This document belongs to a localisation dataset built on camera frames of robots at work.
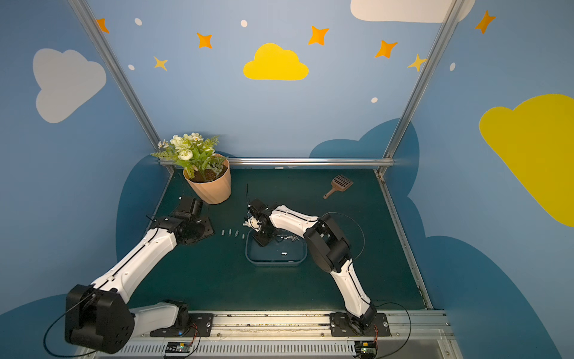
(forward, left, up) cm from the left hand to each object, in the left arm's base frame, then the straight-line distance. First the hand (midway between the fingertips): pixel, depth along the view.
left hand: (208, 227), depth 85 cm
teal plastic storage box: (-4, -29, -12) cm, 31 cm away
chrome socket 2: (+5, -5, -12) cm, 14 cm away
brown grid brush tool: (+34, -57, -11) cm, 67 cm away
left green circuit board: (-38, +4, -13) cm, 40 cm away
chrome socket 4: (+2, -11, -12) cm, 16 cm away
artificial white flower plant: (+22, +7, +18) cm, 29 cm away
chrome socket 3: (+4, -8, -11) cm, 14 cm away
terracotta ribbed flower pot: (+19, +2, +4) cm, 19 cm away
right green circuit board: (-37, -58, -14) cm, 70 cm away
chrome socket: (+5, -2, -12) cm, 13 cm away
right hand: (+1, -21, -11) cm, 24 cm away
